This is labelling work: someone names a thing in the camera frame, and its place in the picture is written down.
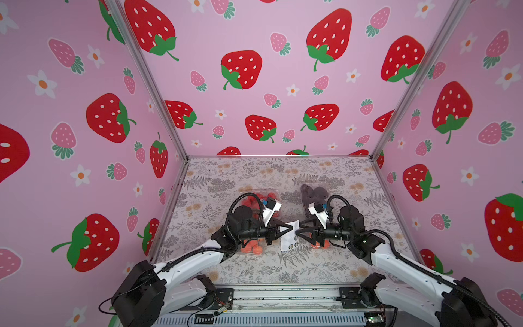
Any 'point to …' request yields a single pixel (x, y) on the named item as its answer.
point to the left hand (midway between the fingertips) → (292, 229)
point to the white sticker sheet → (290, 240)
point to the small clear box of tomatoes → (317, 245)
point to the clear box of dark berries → (317, 195)
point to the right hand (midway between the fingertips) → (297, 232)
